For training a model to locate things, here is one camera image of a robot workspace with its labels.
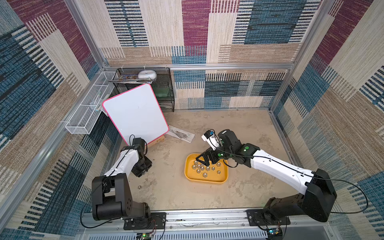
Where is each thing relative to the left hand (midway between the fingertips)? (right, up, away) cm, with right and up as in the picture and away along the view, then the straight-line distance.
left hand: (146, 169), depth 87 cm
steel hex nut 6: (+34, -3, 0) cm, 34 cm away
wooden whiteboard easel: (+4, +15, +10) cm, 18 cm away
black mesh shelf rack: (-13, +53, +5) cm, 55 cm away
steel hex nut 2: (+36, -1, +3) cm, 36 cm away
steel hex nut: (-2, -9, -4) cm, 10 cm away
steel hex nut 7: (+42, -2, +2) cm, 42 cm away
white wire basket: (-39, +30, +5) cm, 49 cm away
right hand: (+31, +11, -10) cm, 35 cm away
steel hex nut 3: (+39, -1, +4) cm, 39 cm away
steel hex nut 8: (+33, 0, +3) cm, 33 cm away
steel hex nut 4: (+39, +7, -17) cm, 43 cm away
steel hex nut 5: (+30, -2, +2) cm, 30 cm away
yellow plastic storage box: (+28, -1, +2) cm, 28 cm away
